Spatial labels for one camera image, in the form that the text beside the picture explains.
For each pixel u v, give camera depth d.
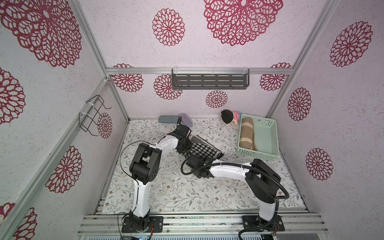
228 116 1.10
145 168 0.54
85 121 0.73
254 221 0.75
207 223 0.75
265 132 1.14
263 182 0.48
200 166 0.67
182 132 0.81
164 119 1.17
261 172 0.50
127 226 0.73
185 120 1.16
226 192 0.85
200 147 1.00
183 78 0.92
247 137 1.03
